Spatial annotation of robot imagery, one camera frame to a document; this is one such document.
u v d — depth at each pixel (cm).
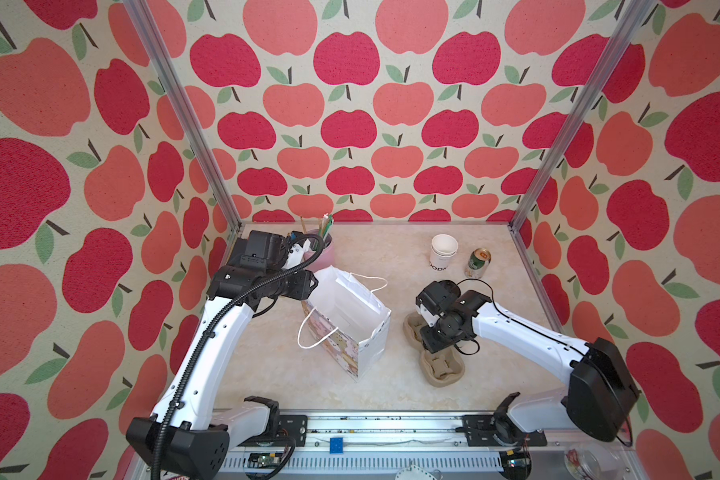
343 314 90
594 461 70
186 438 36
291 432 75
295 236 63
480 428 74
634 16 70
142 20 70
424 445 73
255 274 49
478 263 98
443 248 103
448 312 61
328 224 95
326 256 95
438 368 81
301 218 123
